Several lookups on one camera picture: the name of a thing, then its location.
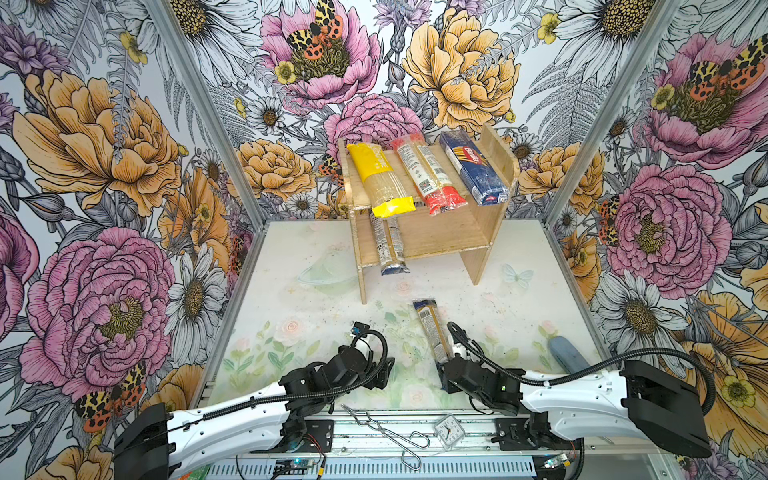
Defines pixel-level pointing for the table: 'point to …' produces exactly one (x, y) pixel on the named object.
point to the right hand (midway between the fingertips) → (447, 378)
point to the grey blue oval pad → (566, 355)
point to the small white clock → (449, 431)
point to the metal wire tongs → (417, 438)
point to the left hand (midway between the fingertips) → (375, 363)
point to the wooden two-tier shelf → (366, 252)
